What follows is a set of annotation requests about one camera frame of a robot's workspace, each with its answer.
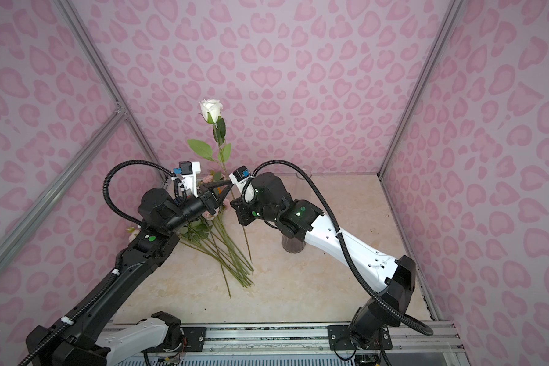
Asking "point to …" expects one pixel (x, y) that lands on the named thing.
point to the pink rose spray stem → (210, 233)
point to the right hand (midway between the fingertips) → (233, 201)
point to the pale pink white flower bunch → (133, 232)
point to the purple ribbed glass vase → (292, 245)
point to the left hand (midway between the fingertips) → (232, 180)
